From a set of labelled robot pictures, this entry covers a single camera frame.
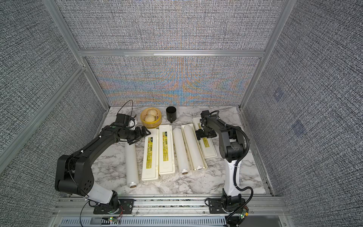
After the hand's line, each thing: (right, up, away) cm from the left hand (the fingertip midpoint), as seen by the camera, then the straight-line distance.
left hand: (147, 134), depth 87 cm
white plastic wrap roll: (-8, -21, -5) cm, 23 cm away
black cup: (+13, +14, +18) cm, 26 cm away
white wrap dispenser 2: (+3, -18, -8) cm, 20 cm away
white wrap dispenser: (+31, -10, +2) cm, 33 cm away
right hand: (+38, -1, +14) cm, 40 cm away
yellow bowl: (-1, +10, +17) cm, 20 cm away
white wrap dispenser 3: (+12, -14, -5) cm, 19 cm away
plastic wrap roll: (+20, -11, +3) cm, 23 cm away
